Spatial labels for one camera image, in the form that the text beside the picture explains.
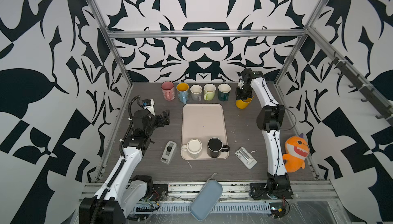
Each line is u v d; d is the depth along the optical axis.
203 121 1.00
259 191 0.74
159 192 0.73
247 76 0.81
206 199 0.70
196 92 1.03
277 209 0.71
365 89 0.59
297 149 0.80
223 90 1.03
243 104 1.01
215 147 0.80
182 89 1.03
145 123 0.62
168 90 1.02
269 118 0.67
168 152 0.83
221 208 0.71
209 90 1.05
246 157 0.83
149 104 0.69
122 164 0.48
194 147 0.82
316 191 0.76
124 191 0.45
